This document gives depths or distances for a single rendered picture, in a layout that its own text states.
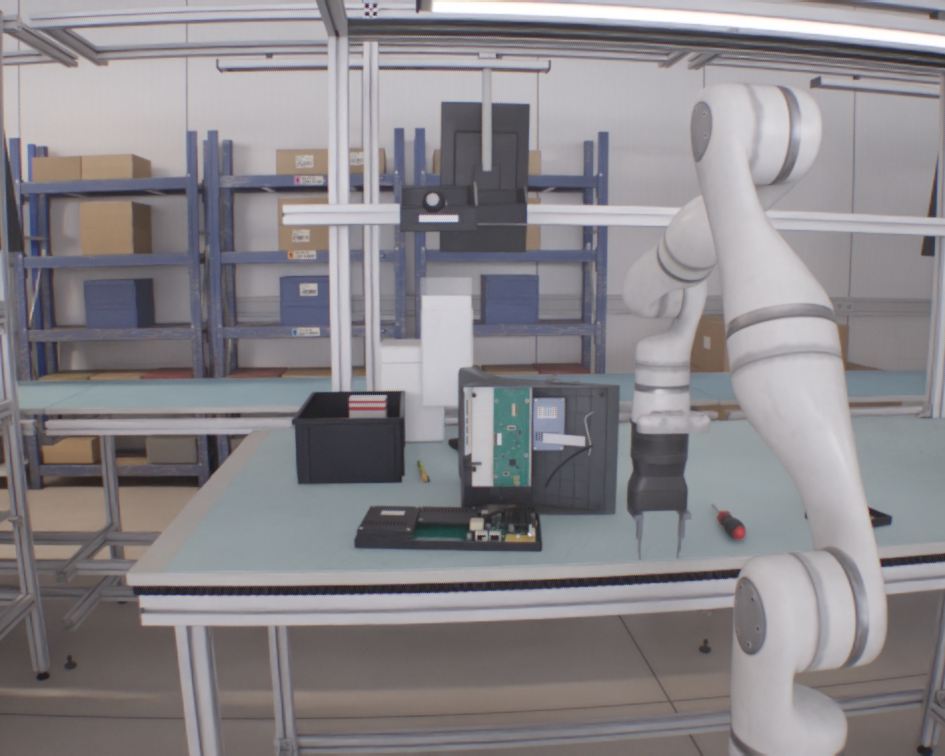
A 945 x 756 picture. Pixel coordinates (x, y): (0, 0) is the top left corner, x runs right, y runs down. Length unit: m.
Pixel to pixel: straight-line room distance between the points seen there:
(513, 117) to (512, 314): 2.03
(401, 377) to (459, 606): 0.74
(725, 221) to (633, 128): 4.87
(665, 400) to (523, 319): 3.91
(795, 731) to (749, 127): 0.49
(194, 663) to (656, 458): 0.74
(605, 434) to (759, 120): 0.66
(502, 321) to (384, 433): 3.49
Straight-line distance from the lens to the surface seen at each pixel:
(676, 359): 1.01
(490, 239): 3.08
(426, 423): 1.74
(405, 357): 1.71
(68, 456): 5.42
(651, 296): 0.97
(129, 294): 5.11
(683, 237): 0.89
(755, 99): 0.74
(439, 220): 1.56
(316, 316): 4.83
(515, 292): 4.87
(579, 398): 1.26
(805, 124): 0.75
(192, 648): 1.27
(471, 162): 3.03
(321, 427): 1.43
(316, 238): 4.84
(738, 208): 0.70
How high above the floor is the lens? 1.40
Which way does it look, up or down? 9 degrees down
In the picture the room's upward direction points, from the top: straight up
